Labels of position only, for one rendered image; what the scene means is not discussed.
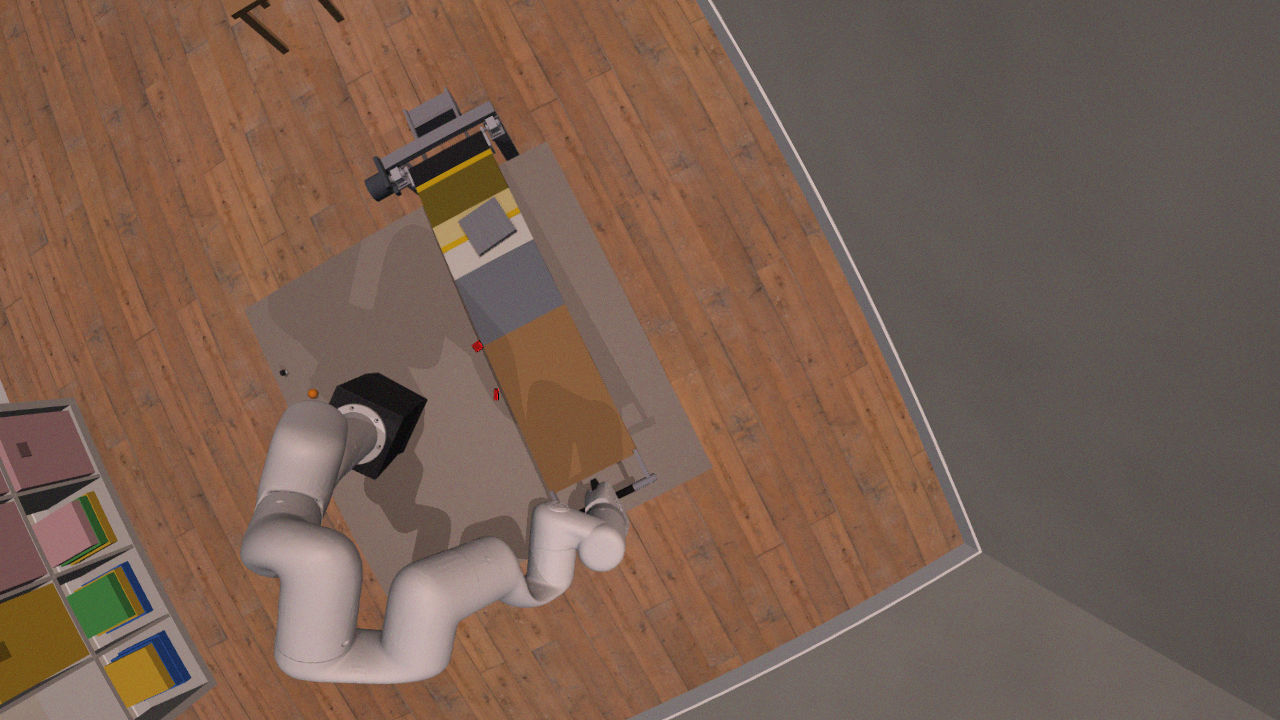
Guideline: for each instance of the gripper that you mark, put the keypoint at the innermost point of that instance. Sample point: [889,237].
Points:
[604,494]

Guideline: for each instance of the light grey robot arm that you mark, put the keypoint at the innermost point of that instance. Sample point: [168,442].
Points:
[321,574]

